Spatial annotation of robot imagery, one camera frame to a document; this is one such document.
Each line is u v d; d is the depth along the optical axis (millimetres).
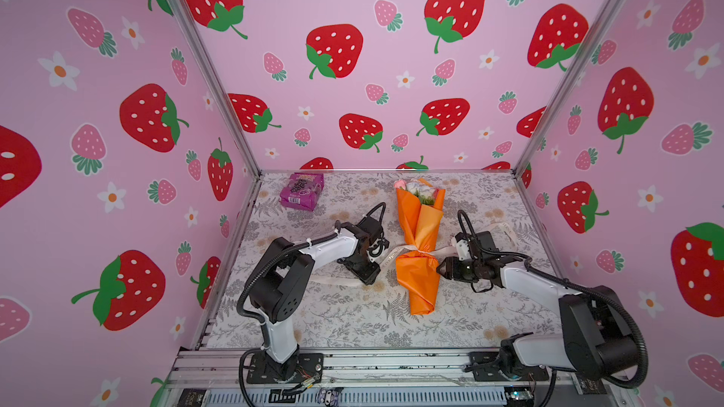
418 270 859
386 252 885
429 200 1065
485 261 713
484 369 731
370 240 760
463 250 837
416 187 1045
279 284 482
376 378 731
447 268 831
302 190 1070
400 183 1070
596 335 424
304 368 731
